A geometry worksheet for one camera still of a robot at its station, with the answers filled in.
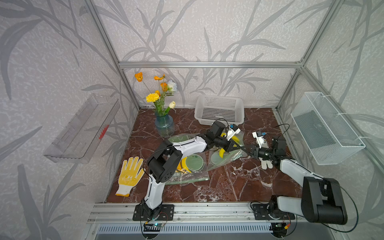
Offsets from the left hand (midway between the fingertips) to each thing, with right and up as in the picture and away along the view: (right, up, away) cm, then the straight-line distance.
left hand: (239, 148), depth 82 cm
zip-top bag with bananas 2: (-26, -12, +6) cm, 29 cm away
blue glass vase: (-45, +13, +14) cm, 49 cm away
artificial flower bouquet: (-47, +24, +11) cm, 54 cm away
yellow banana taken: (-9, -4, +9) cm, 13 cm away
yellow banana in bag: (+2, +3, +14) cm, 15 cm away
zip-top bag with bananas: (-11, -8, +10) cm, 17 cm away
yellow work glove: (-63, -16, +3) cm, 65 cm away
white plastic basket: (-14, +24, +37) cm, 47 cm away
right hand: (+2, 0, +2) cm, 3 cm away
